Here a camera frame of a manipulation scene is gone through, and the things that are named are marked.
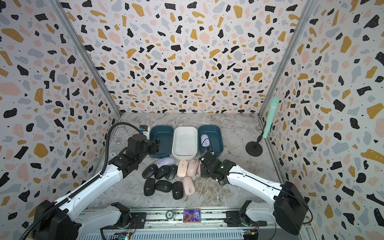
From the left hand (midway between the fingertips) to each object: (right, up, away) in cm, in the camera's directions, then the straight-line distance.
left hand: (157, 139), depth 81 cm
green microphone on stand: (+61, -8, +21) cm, 65 cm away
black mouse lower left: (-5, -27, +1) cm, 27 cm away
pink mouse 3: (+17, -26, +1) cm, 31 cm away
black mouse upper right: (+6, -20, +8) cm, 23 cm away
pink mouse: (+13, -19, +9) cm, 24 cm away
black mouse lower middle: (+3, -26, +1) cm, 26 cm away
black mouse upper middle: (+1, -20, +5) cm, 20 cm away
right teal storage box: (+34, +2, +28) cm, 43 cm away
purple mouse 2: (+26, -3, +20) cm, 33 cm away
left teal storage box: (-2, +2, +26) cm, 26 cm away
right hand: (+27, -17, +2) cm, 32 cm away
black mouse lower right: (+11, -28, 0) cm, 30 cm away
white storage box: (+12, -4, +21) cm, 25 cm away
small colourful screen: (+19, -38, -7) cm, 43 cm away
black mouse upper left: (-7, -20, +7) cm, 22 cm away
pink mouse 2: (+19, -18, +9) cm, 27 cm away
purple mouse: (+2, -15, +11) cm, 19 cm away
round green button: (+9, -35, -11) cm, 38 cm away
